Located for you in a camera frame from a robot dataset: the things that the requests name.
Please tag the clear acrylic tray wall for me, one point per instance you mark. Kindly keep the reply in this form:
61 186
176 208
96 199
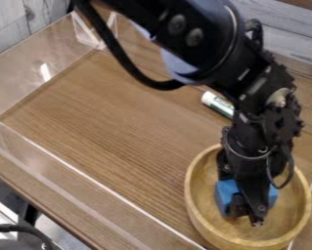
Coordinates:
96 147

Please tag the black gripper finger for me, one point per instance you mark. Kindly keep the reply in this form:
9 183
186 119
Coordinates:
258 209
238 209

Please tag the black metal stand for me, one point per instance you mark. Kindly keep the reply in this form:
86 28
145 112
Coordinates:
31 238

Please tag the blue foam block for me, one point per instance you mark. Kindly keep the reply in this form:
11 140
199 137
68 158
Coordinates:
226 189

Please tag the brown wooden bowl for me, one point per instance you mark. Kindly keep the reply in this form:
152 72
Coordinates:
234 233

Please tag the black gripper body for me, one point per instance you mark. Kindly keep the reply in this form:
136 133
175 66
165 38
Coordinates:
255 171

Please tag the green whiteboard marker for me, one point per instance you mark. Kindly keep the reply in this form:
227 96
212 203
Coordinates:
219 104

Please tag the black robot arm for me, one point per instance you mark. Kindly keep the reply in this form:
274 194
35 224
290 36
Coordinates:
215 49

